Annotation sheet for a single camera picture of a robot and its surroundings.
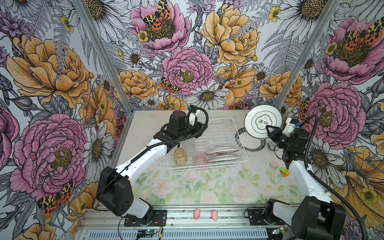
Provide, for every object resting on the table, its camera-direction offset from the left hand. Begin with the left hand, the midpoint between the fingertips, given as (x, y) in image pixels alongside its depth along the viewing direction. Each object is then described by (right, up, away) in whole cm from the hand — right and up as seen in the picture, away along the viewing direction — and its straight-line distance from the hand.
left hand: (203, 128), depth 79 cm
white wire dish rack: (+12, -11, +22) cm, 27 cm away
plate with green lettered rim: (+31, -10, +23) cm, 40 cm away
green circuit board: (-27, -49, -8) cm, 56 cm away
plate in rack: (+11, -16, -2) cm, 19 cm away
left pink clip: (-3, -42, -4) cm, 42 cm away
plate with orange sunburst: (+11, -13, +5) cm, 18 cm away
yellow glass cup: (-12, -17, +6) cm, 22 cm away
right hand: (+33, 0, +2) cm, 33 cm away
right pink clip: (+5, -42, -4) cm, 43 cm away
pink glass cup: (-2, -18, +4) cm, 19 cm away
